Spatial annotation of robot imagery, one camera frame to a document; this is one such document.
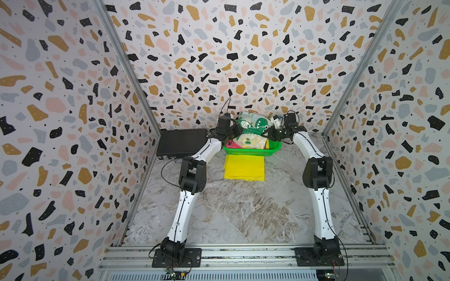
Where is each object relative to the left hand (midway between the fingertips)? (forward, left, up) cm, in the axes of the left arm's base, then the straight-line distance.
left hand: (245, 126), depth 103 cm
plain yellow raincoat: (-17, -1, -18) cm, 24 cm away
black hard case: (-2, +44, -12) cm, 45 cm away
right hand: (-3, -10, -3) cm, 11 cm away
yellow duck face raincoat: (-2, -15, -15) cm, 21 cm away
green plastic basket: (-3, -19, -15) cm, 24 cm away
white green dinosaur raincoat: (+1, -5, 0) cm, 5 cm away
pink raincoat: (-12, +9, -3) cm, 15 cm away
